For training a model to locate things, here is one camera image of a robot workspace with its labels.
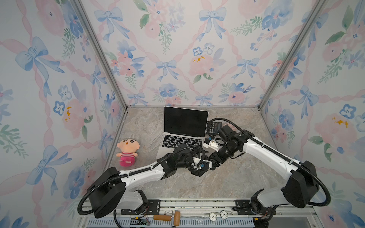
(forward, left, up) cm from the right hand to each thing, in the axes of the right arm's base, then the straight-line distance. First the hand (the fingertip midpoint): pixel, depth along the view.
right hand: (211, 164), depth 75 cm
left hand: (+3, +2, +2) cm, 4 cm away
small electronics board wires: (-24, +35, -14) cm, 45 cm away
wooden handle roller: (-22, +18, -12) cm, 31 cm away
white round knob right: (-21, -6, -13) cm, 26 cm away
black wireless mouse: (-5, +7, +2) cm, 9 cm away
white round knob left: (-22, -1, -14) cm, 26 cm away
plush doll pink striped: (+12, +49, -6) cm, 51 cm away
